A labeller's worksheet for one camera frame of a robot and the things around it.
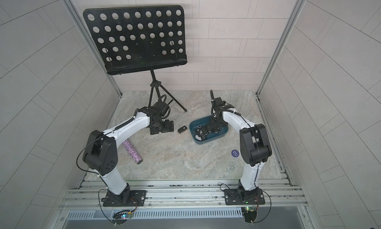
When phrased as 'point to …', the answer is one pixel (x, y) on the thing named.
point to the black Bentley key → (199, 133)
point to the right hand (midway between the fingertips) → (215, 123)
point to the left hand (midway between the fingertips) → (170, 129)
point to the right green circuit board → (250, 213)
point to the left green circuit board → (120, 217)
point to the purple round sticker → (235, 153)
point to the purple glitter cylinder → (132, 151)
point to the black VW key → (182, 129)
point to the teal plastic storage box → (211, 137)
